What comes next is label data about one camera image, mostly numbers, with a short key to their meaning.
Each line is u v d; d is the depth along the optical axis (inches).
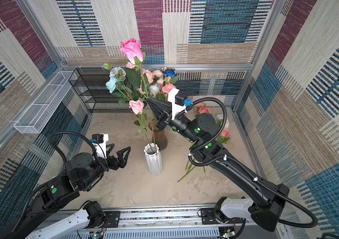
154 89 29.9
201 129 15.6
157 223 28.7
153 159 28.5
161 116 18.5
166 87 28.1
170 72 29.9
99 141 20.6
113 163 21.4
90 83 41.4
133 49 14.0
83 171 18.8
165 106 18.1
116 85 27.5
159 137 36.2
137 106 23.8
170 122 17.6
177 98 15.5
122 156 22.4
